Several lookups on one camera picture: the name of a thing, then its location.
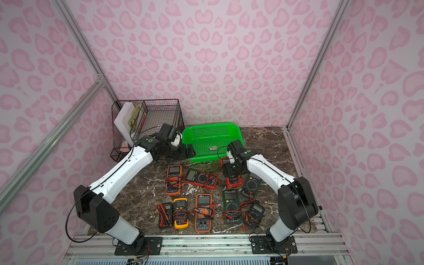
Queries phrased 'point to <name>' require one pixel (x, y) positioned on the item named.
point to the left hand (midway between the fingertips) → (189, 153)
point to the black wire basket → (132, 120)
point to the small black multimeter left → (165, 215)
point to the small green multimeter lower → (254, 215)
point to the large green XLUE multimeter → (231, 206)
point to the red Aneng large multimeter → (206, 180)
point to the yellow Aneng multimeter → (180, 213)
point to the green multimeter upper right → (251, 186)
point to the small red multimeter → (232, 181)
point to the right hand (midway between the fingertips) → (230, 170)
